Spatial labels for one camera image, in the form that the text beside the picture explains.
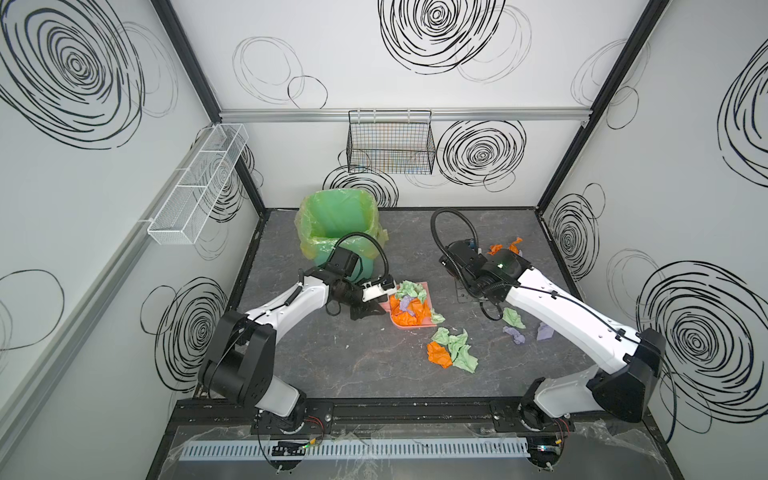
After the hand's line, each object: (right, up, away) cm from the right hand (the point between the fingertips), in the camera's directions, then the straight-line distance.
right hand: (466, 292), depth 76 cm
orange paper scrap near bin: (-16, -8, +5) cm, 19 cm away
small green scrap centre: (-7, -7, +3) cm, 11 cm away
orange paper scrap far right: (+18, +10, +29) cm, 36 cm away
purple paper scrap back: (-16, -5, +6) cm, 17 cm away
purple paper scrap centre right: (+18, -15, +10) cm, 25 cm away
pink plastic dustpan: (-21, -5, +6) cm, 22 cm away
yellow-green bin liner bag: (-40, +21, +23) cm, 51 cm away
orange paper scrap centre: (-6, -19, +6) cm, 21 cm away
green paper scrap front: (-1, -17, +7) cm, 19 cm away
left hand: (-22, -5, +8) cm, 24 cm away
